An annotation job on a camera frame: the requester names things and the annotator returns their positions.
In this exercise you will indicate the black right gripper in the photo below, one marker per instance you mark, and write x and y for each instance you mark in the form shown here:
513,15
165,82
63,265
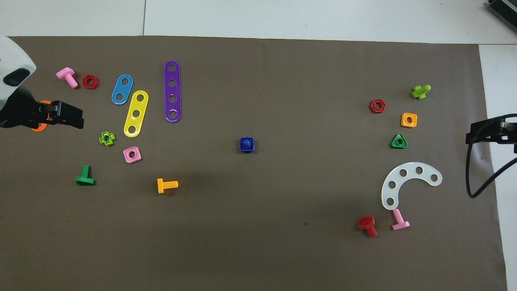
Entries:
512,133

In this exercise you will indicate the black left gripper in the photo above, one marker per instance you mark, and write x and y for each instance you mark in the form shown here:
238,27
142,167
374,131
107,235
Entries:
16,109

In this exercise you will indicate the blue square plastic nut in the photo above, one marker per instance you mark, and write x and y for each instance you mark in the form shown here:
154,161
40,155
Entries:
241,148

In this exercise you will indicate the blue plastic toy bolt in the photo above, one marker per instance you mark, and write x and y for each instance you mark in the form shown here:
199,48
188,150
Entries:
246,143

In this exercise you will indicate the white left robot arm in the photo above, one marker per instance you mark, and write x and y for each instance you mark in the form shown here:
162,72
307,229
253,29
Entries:
12,56

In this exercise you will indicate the orange heart-shaped holed plate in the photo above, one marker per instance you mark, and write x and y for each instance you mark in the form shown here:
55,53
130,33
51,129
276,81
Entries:
39,127

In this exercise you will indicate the red hexagonal plastic nut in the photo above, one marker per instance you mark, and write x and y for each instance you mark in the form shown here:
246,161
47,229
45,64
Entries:
372,108
85,82

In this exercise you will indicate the pink plastic toy bolt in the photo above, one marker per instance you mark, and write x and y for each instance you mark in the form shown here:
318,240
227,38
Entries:
64,73
400,224

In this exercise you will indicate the light green flower-shaped nut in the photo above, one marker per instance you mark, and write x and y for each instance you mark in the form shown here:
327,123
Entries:
112,138

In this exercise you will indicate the blue two-hole plastic plate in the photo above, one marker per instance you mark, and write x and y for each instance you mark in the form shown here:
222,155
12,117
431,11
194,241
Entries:
122,89

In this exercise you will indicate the dark green plastic toy bolt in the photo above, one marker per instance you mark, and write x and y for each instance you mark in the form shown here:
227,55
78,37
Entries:
85,180

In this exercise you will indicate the yellow three-hole plastic plate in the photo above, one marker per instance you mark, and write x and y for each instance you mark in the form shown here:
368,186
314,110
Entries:
138,106

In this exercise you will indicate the pink square plastic nut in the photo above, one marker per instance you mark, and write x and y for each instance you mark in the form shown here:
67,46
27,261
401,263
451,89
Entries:
126,158

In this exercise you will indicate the light green plastic toy bolt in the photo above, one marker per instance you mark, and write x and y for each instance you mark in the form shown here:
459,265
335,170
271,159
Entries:
420,93

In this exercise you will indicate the orange square plastic nut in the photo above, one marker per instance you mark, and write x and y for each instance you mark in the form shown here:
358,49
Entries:
403,124

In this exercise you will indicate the dark green triangular nut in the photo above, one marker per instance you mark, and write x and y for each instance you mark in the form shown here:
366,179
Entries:
394,145

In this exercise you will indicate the white curved five-hole plate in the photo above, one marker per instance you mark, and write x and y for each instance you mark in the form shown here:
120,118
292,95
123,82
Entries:
396,178

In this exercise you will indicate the purple four-hole plastic plate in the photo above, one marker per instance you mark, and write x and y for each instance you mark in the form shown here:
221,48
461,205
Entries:
172,75

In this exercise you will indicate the orange plastic toy bolt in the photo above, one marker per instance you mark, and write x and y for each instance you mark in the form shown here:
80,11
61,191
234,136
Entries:
161,186

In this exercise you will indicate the red plastic toy bolt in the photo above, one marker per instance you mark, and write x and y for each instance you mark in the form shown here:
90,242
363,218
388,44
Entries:
366,222

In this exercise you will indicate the brown paper table mat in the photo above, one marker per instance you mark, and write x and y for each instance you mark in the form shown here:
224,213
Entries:
258,242

